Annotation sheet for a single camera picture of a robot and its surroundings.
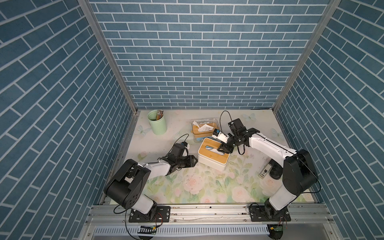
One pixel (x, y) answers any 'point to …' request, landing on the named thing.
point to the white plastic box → (208, 153)
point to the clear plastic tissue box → (203, 128)
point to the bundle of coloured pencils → (159, 114)
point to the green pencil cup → (159, 126)
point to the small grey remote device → (264, 171)
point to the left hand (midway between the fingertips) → (198, 162)
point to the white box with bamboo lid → (208, 140)
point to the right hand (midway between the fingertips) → (221, 145)
